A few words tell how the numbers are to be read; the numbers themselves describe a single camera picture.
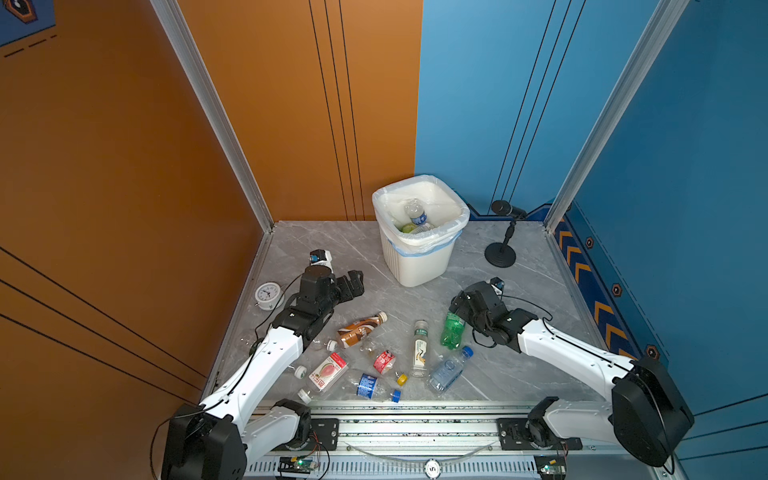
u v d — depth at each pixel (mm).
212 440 387
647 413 403
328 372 793
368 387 758
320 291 597
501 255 1087
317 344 862
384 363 792
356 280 744
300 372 806
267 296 945
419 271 1083
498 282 777
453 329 901
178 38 725
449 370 790
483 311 646
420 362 793
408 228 1023
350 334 851
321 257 710
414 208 942
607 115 886
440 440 735
